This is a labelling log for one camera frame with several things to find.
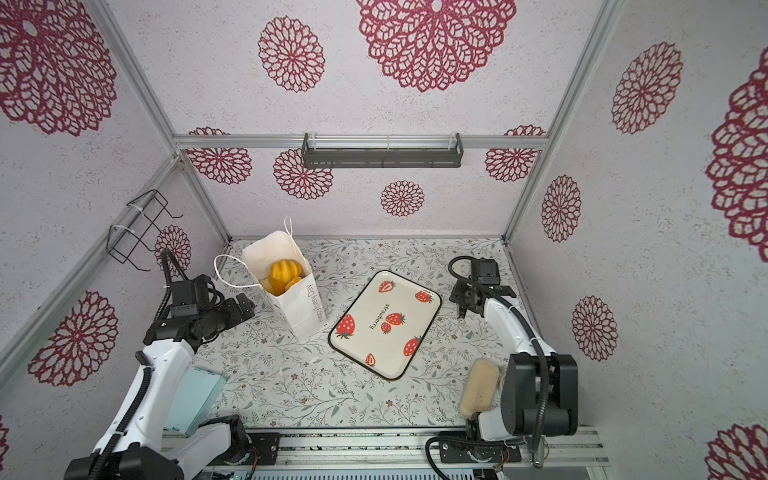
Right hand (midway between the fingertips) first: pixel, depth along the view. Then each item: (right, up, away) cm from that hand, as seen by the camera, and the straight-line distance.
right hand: (460, 288), depth 90 cm
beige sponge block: (+3, -26, -8) cm, 27 cm away
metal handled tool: (+14, -38, -17) cm, 44 cm away
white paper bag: (-45, -4, -11) cm, 47 cm away
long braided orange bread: (-56, +1, -2) cm, 56 cm away
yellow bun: (-51, +6, -4) cm, 52 cm away
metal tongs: (-2, -7, -9) cm, 12 cm away
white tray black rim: (-23, -13, +7) cm, 27 cm away
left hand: (-62, -7, -9) cm, 63 cm away
